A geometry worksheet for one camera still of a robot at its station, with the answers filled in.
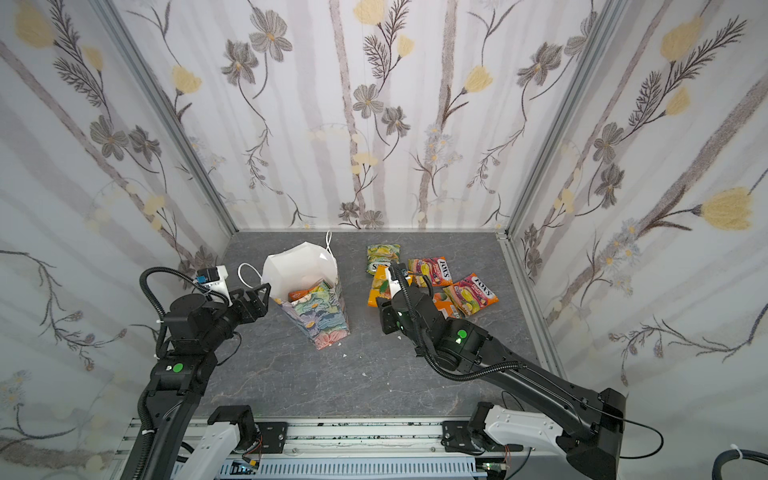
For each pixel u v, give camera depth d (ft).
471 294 3.24
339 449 2.40
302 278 3.11
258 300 2.12
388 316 1.98
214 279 2.00
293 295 3.03
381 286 3.23
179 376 1.59
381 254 3.57
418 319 1.55
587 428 1.28
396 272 1.91
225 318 1.97
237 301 2.02
